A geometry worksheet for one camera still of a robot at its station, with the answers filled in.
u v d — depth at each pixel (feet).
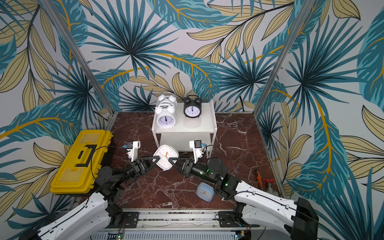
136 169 1.85
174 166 1.93
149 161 2.00
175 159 1.94
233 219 2.17
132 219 2.42
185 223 2.40
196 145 1.90
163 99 2.22
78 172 2.35
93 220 1.86
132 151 1.96
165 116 2.10
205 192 2.50
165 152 1.99
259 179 2.82
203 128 2.28
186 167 1.82
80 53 2.80
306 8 2.26
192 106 2.23
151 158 1.94
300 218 1.34
